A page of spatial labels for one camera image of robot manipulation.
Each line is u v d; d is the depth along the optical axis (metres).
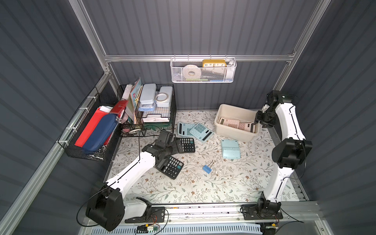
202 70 0.90
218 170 0.89
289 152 0.54
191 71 0.84
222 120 1.11
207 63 0.87
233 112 1.18
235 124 1.06
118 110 0.76
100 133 0.67
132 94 0.89
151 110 0.93
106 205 0.40
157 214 0.74
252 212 0.74
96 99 0.79
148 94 0.97
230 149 0.96
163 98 0.97
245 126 1.03
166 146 0.66
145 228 0.70
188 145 0.99
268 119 0.75
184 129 1.06
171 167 0.88
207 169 0.87
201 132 1.04
